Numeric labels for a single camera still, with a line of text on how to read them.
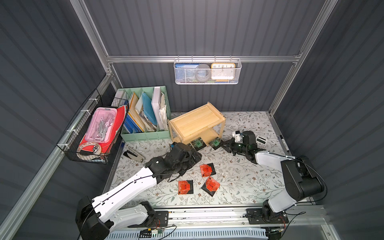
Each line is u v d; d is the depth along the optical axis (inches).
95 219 15.0
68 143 23.7
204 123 34.1
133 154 37.8
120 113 30.3
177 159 22.0
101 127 28.4
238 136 34.1
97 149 26.3
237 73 33.6
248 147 28.6
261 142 40.2
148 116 37.3
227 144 31.7
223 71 34.8
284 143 42.1
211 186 33.1
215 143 35.9
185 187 32.7
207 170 35.3
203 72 35.6
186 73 33.2
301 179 18.2
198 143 39.0
